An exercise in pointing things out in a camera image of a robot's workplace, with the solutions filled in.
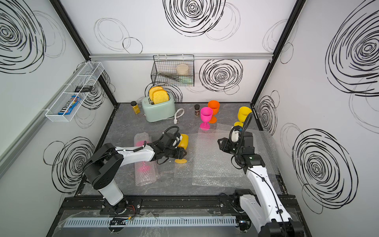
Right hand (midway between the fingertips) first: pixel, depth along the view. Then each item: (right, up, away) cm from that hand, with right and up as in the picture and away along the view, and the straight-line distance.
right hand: (223, 141), depth 79 cm
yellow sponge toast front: (-39, +27, +18) cm, 50 cm away
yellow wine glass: (+16, +16, +15) cm, 27 cm away
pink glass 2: (-8, +15, +14) cm, 22 cm away
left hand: (-22, -9, +10) cm, 26 cm away
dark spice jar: (-14, +19, +27) cm, 35 cm away
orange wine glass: (-1, +22, +21) cm, 30 cm away
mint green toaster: (-43, +16, +22) cm, 51 cm away
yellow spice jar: (-59, +20, +29) cm, 69 cm away
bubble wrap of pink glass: (-5, -15, +7) cm, 18 cm away
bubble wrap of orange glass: (-1, -20, +3) cm, 20 cm away
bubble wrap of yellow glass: (+1, -15, +6) cm, 16 cm away
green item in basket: (-21, +38, +17) cm, 46 cm away
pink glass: (-43, -16, -2) cm, 46 cm away
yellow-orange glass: (-23, -3, +9) cm, 24 cm away
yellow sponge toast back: (-44, +31, +17) cm, 57 cm away
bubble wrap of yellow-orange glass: (-12, -11, +9) cm, 19 cm away
